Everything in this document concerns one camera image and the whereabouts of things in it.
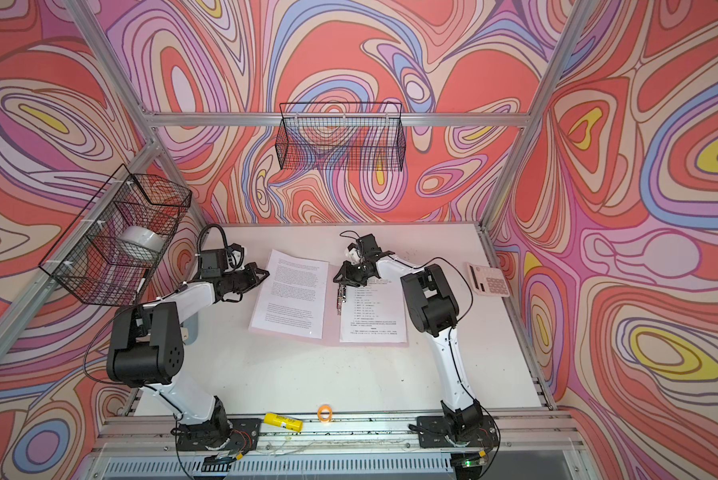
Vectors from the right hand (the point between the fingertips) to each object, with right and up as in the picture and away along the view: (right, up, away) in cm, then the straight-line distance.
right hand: (339, 285), depth 102 cm
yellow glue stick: (-12, -31, -28) cm, 44 cm away
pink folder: (-2, -13, -10) cm, 17 cm away
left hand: (-21, +5, -7) cm, 23 cm away
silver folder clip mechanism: (+1, -4, -4) cm, 6 cm away
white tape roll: (-46, +15, -29) cm, 57 cm away
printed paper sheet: (-14, -3, -8) cm, 17 cm away
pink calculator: (+52, +1, 0) cm, 52 cm away
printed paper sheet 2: (+12, -9, -7) cm, 16 cm away
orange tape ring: (-2, -31, -25) cm, 40 cm away
